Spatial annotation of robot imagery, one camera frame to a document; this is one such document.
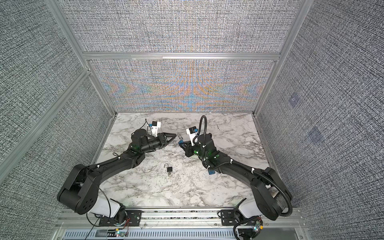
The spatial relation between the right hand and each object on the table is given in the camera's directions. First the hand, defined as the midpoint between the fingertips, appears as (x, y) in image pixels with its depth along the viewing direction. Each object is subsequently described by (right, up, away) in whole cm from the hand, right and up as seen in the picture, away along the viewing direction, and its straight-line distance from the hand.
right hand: (180, 143), depth 81 cm
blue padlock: (0, +1, -2) cm, 2 cm away
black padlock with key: (-7, -17, +8) cm, 20 cm away
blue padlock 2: (+18, -18, +6) cm, 26 cm away
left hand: (-2, +3, -1) cm, 4 cm away
